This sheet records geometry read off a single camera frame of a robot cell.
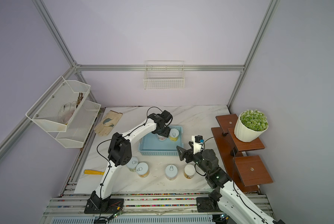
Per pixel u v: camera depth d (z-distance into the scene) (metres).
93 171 0.85
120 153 0.58
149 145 0.99
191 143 0.77
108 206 0.71
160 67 0.93
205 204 0.73
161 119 0.73
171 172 0.80
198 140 0.64
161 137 0.96
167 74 0.95
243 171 0.70
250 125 0.65
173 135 0.96
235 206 0.49
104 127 1.08
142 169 0.82
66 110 0.78
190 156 0.66
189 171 0.80
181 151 0.68
